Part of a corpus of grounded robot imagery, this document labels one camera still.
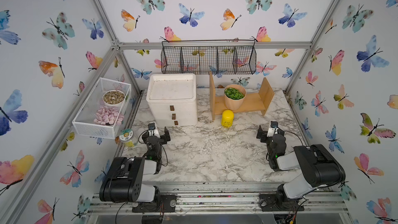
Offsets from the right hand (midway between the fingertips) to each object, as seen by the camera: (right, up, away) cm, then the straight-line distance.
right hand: (271, 125), depth 91 cm
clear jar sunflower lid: (-82, -6, -4) cm, 82 cm away
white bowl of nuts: (-81, +15, -18) cm, 84 cm away
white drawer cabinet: (-56, +15, -5) cm, 58 cm away
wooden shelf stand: (-3, +14, +14) cm, 20 cm away
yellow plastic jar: (-25, +4, +3) cm, 25 cm away
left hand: (-65, -1, 0) cm, 65 cm away
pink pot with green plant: (-21, +17, +1) cm, 27 cm away
